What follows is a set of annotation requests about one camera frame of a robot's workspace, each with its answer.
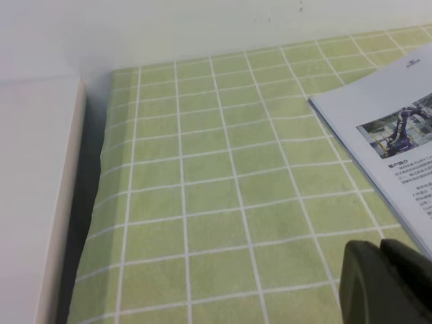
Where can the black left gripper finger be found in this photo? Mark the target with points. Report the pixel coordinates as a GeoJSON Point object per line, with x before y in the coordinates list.
{"type": "Point", "coordinates": [389, 283]}

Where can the robotics magazine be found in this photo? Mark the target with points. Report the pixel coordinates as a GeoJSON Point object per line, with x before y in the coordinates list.
{"type": "Point", "coordinates": [384, 121]}

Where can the green checkered tablecloth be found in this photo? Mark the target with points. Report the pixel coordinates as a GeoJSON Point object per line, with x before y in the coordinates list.
{"type": "Point", "coordinates": [222, 197]}

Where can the white side panel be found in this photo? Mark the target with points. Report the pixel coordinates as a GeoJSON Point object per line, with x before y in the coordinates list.
{"type": "Point", "coordinates": [41, 130]}

